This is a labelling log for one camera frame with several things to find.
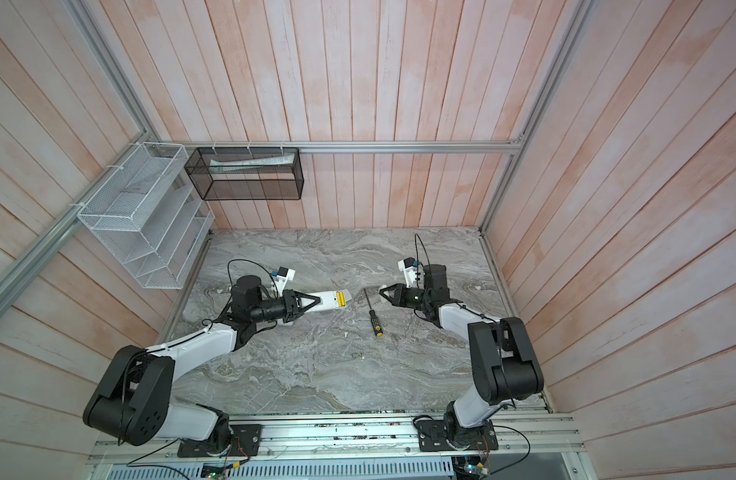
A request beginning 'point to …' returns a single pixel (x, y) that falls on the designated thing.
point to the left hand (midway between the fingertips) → (319, 306)
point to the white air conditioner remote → (328, 300)
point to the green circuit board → (211, 470)
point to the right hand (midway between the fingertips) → (382, 292)
